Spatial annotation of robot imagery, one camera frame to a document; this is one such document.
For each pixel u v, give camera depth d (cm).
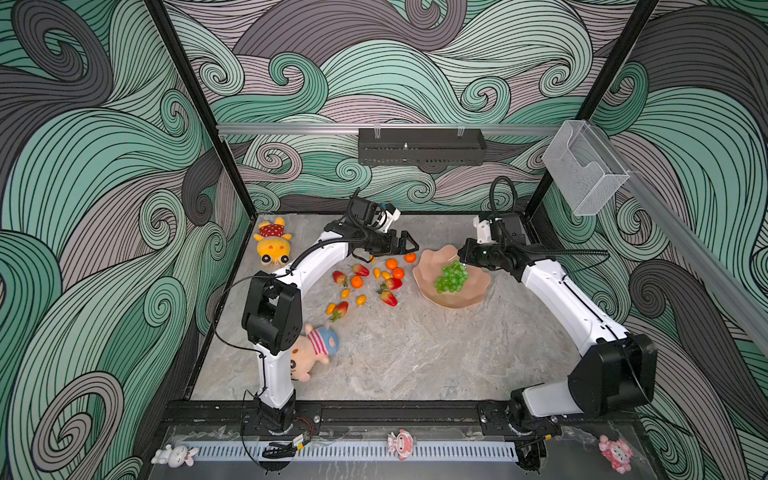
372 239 75
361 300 95
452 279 87
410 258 104
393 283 98
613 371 40
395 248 75
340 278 98
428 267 101
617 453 66
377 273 100
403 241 76
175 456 66
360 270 101
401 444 67
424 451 70
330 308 92
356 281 98
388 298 94
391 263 103
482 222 76
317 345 80
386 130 94
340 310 91
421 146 95
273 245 100
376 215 74
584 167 80
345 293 97
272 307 50
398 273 100
